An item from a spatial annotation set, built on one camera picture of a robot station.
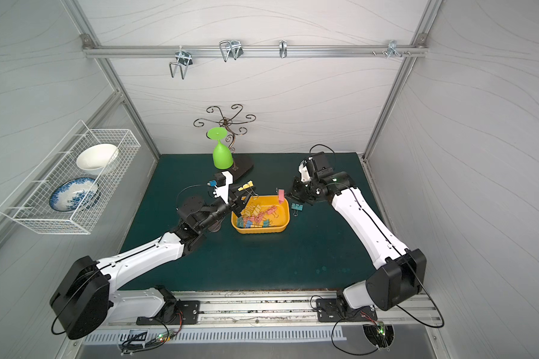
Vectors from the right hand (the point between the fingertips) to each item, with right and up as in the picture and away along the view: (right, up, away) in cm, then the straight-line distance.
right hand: (287, 191), depth 77 cm
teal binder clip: (+5, -8, +20) cm, 23 cm away
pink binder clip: (-2, -1, +1) cm, 3 cm away
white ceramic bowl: (-66, +11, -3) cm, 67 cm away
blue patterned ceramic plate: (-64, 0, -12) cm, 65 cm away
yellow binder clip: (-12, +3, -9) cm, 16 cm away
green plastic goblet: (-26, +14, +13) cm, 32 cm away
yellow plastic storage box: (-10, -11, +18) cm, 24 cm away
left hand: (-12, +2, -8) cm, 14 cm away
